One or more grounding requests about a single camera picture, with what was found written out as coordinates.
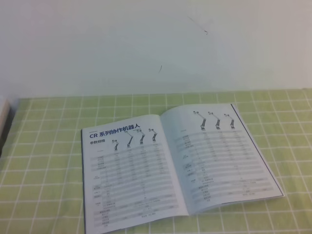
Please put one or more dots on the robot catalogue book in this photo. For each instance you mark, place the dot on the robot catalogue book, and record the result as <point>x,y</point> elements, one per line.
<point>183,162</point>

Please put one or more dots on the green checked tablecloth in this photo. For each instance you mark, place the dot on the green checked tablecloth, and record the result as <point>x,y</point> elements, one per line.
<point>40,163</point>

